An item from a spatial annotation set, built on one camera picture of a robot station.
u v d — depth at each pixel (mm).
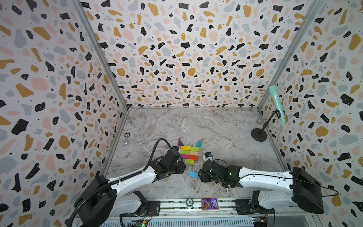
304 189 417
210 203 744
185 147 978
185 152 942
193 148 974
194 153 943
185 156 928
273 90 819
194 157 948
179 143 974
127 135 1032
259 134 1038
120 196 445
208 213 731
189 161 902
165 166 634
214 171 595
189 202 703
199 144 983
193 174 857
